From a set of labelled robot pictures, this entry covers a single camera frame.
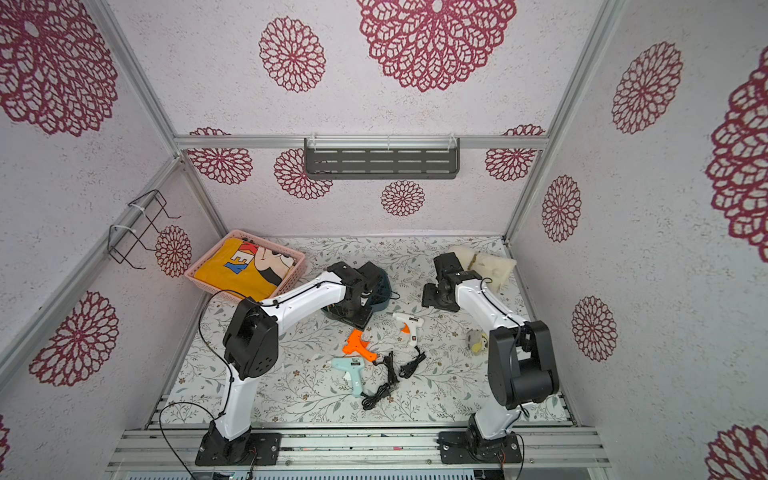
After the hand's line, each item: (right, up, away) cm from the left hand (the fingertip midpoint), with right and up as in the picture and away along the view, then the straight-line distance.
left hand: (354, 324), depth 89 cm
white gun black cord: (+16, -12, -4) cm, 20 cm away
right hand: (+24, +8, +3) cm, 25 cm away
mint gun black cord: (+5, -19, -8) cm, 22 cm away
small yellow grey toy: (+36, -5, -2) cm, 36 cm away
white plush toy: (+45, +16, +6) cm, 49 cm away
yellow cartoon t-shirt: (-40, +17, +14) cm, 46 cm away
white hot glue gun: (+18, -2, +5) cm, 19 cm away
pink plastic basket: (-22, +14, +9) cm, 27 cm away
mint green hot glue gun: (0, -12, -4) cm, 13 cm away
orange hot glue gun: (+1, -6, +1) cm, 6 cm away
